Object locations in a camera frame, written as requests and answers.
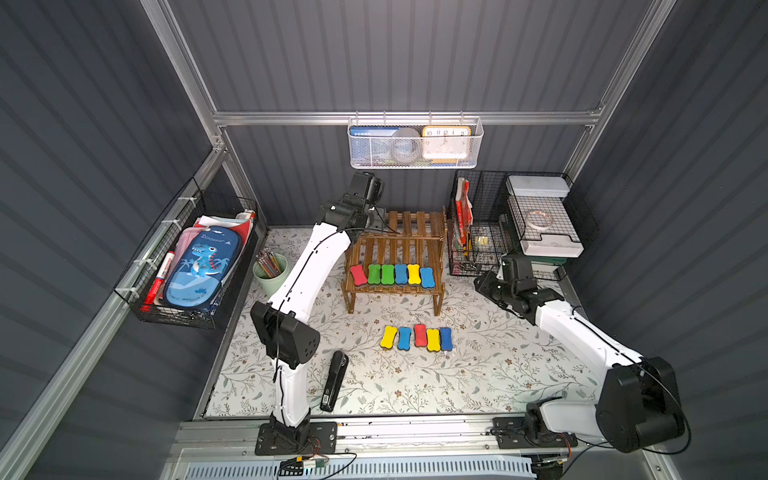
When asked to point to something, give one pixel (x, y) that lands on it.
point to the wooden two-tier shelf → (404, 256)
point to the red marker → (160, 277)
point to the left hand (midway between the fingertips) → (373, 215)
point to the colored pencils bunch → (268, 262)
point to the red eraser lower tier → (358, 275)
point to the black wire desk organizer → (497, 213)
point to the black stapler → (337, 371)
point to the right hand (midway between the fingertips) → (485, 280)
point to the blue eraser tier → (404, 338)
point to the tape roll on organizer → (539, 220)
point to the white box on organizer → (526, 193)
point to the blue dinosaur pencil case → (201, 276)
